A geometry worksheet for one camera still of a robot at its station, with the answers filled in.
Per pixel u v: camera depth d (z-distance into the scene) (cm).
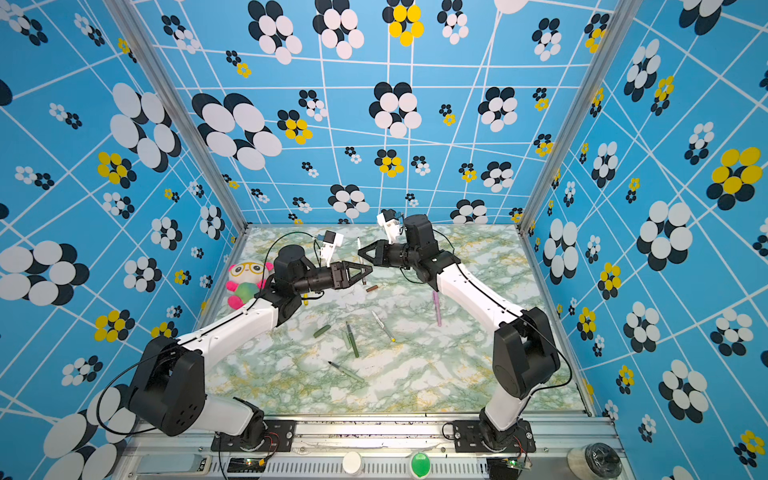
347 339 91
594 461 62
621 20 69
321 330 92
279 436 73
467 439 72
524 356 45
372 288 102
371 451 72
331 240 72
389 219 73
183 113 87
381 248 70
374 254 75
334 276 68
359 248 77
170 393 42
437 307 96
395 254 71
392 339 90
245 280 96
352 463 64
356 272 77
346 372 84
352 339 91
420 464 62
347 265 69
